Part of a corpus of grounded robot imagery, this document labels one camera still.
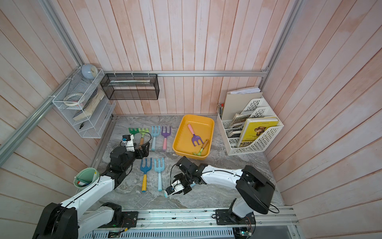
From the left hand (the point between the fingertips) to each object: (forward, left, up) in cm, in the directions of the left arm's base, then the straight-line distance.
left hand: (143, 144), depth 85 cm
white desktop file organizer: (+17, -56, -6) cm, 59 cm away
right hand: (-20, -18, -11) cm, 29 cm away
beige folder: (+26, -58, +11) cm, 64 cm away
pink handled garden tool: (+15, -31, -13) cm, 37 cm away
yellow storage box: (+25, -38, -13) cm, 47 cm away
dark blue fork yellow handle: (-10, 0, -13) cm, 16 cm away
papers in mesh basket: (+33, +11, +20) cm, 40 cm away
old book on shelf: (+14, +27, +18) cm, 36 cm away
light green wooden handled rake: (+20, +7, -14) cm, 25 cm away
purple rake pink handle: (+18, -9, -14) cm, 25 cm away
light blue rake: (+17, -2, -14) cm, 23 cm away
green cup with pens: (-19, +28, -4) cm, 34 cm away
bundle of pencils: (+28, -49, +1) cm, 57 cm away
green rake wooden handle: (+21, +15, -14) cm, 30 cm away
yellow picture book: (+7, -64, +7) cm, 65 cm away
